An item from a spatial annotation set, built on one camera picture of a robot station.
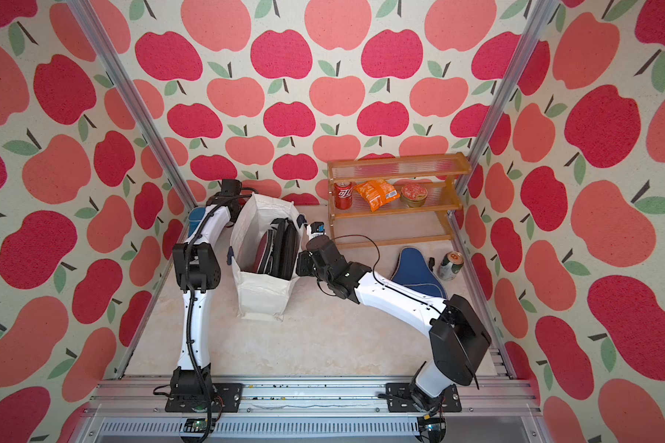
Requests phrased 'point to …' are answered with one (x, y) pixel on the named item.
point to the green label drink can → (451, 265)
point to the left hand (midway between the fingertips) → (224, 212)
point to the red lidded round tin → (414, 195)
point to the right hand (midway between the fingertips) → (299, 259)
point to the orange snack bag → (377, 192)
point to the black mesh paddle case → (284, 248)
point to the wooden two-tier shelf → (427, 184)
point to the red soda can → (344, 195)
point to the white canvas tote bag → (259, 295)
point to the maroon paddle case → (260, 252)
